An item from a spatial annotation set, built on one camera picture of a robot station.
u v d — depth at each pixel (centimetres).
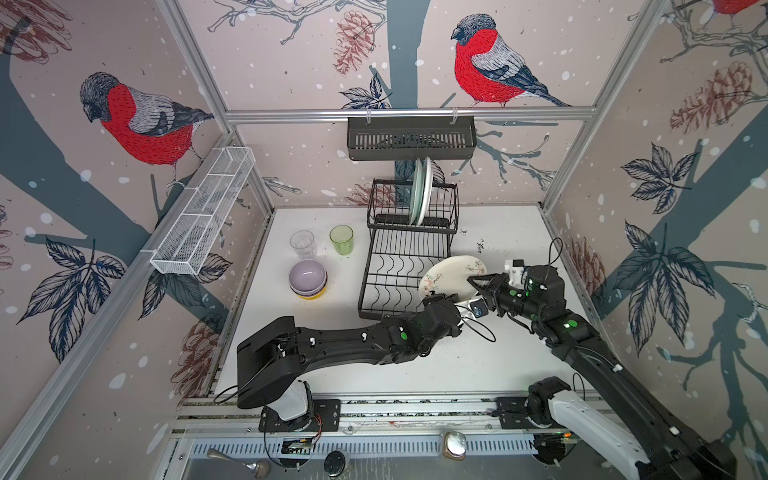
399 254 103
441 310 56
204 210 79
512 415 73
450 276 85
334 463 60
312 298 92
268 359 47
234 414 76
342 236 106
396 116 95
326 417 73
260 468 66
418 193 76
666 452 40
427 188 76
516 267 73
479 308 62
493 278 70
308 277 93
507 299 66
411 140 106
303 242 106
